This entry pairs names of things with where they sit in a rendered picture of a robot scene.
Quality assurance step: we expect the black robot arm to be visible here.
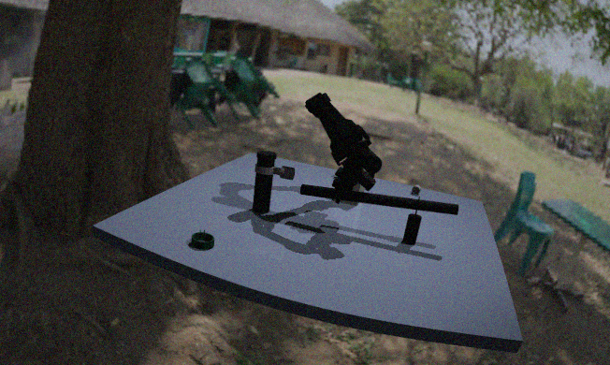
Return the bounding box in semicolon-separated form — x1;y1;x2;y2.
305;93;382;191

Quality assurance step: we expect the dark green ring band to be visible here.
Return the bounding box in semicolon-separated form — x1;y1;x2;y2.
191;230;214;250

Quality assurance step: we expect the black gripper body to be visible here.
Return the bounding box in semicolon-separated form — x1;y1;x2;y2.
332;155;363;194

